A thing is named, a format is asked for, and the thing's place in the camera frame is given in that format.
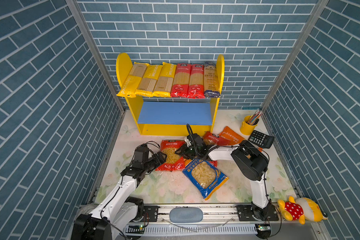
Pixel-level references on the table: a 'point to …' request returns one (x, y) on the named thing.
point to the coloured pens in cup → (255, 118)
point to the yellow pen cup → (246, 128)
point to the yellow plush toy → (304, 208)
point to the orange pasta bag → (228, 135)
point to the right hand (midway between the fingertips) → (173, 152)
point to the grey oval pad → (184, 215)
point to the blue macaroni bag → (206, 179)
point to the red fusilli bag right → (211, 138)
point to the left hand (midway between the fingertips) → (163, 157)
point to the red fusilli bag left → (173, 161)
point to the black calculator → (261, 139)
